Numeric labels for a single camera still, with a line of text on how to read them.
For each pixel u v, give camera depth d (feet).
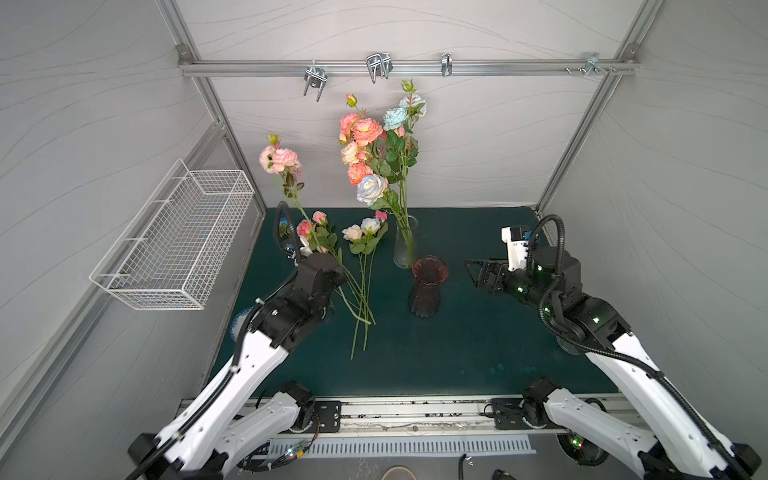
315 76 2.61
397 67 2.61
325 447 2.30
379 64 2.51
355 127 2.41
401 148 2.63
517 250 1.92
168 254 2.23
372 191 2.35
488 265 1.88
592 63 2.51
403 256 3.27
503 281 1.91
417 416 2.45
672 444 1.30
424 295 2.93
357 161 2.50
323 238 3.54
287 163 2.40
